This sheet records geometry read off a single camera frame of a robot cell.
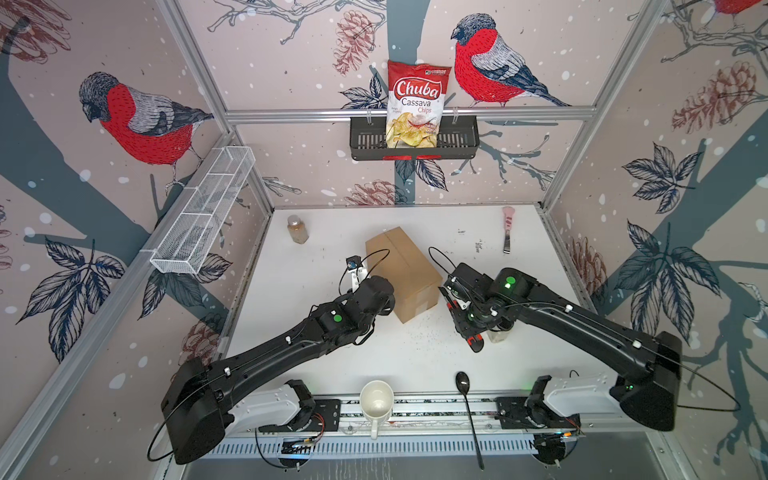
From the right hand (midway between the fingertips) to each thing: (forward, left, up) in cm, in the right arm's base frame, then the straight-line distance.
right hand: (456, 333), depth 73 cm
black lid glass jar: (+3, -13, -10) cm, 17 cm away
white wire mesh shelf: (+23, +68, +20) cm, 74 cm away
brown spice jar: (+38, +53, -4) cm, 65 cm away
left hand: (+10, +19, +5) cm, 22 cm away
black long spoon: (-8, -2, -13) cm, 15 cm away
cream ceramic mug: (-14, +20, -14) cm, 28 cm away
